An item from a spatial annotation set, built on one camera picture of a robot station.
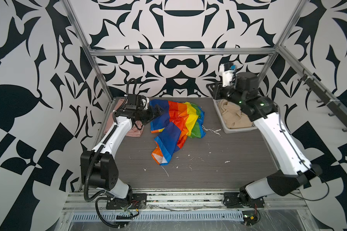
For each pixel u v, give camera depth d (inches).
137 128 26.9
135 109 25.5
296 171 15.6
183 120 36.1
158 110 29.6
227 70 21.8
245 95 18.8
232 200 29.3
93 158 16.1
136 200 28.7
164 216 25.5
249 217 28.0
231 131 36.9
